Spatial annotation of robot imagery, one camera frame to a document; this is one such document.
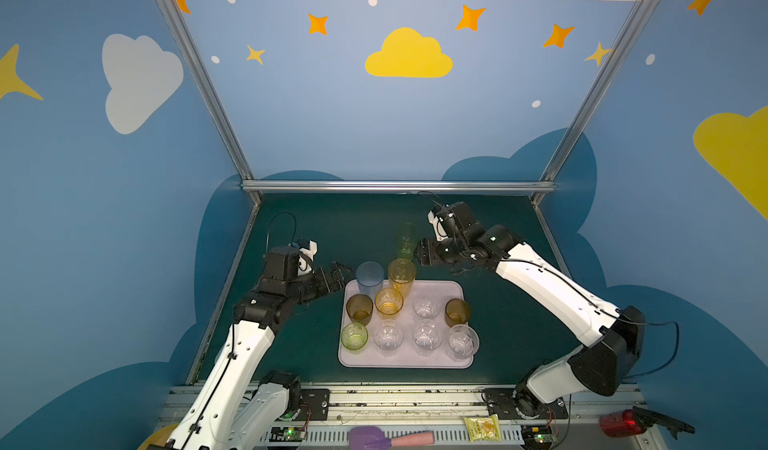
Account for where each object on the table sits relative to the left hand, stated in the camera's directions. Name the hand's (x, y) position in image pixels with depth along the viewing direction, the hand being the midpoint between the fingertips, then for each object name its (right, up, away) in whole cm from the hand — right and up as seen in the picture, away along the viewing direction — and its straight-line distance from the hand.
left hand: (344, 276), depth 75 cm
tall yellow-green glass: (+1, -19, +9) cm, 21 cm away
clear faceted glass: (+23, -13, +16) cm, 31 cm away
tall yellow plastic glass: (+15, -3, +18) cm, 24 cm away
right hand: (+22, +7, +4) cm, 23 cm away
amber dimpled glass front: (+32, -14, +15) cm, 38 cm away
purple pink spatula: (+8, -38, -5) cm, 39 cm away
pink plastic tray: (+17, -24, +8) cm, 30 cm away
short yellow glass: (+11, -10, +15) cm, 21 cm away
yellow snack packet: (+34, -36, -4) cm, 50 cm away
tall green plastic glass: (+17, +8, +16) cm, 25 cm away
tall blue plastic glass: (+6, -3, +11) cm, 12 cm away
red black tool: (+63, -28, -13) cm, 70 cm away
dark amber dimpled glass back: (+2, -12, +13) cm, 18 cm away
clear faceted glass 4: (+32, -21, +9) cm, 40 cm away
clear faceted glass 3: (+23, -20, +11) cm, 32 cm away
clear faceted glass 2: (+11, -20, +10) cm, 25 cm away
